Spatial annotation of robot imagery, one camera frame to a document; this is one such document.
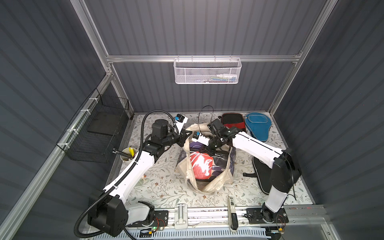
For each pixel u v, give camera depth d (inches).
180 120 25.4
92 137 28.4
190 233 25.2
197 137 28.5
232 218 27.4
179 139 26.8
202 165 31.7
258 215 29.0
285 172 17.9
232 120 44.6
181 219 28.4
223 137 24.4
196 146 34.1
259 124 42.8
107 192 16.0
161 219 28.6
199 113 45.6
